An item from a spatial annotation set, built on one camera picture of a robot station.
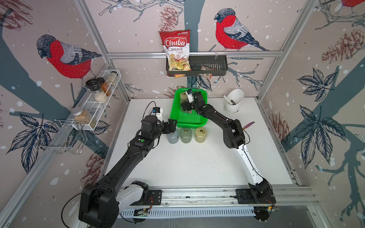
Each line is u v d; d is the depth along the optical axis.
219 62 0.95
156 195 0.74
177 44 0.81
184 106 0.98
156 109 0.69
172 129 0.72
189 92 0.95
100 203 0.38
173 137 0.90
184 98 1.08
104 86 0.76
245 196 0.73
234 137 0.67
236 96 1.06
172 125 0.71
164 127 0.70
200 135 0.91
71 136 0.67
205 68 0.92
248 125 1.04
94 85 0.68
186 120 1.07
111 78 0.85
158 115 0.71
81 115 0.60
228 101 1.06
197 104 0.88
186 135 0.90
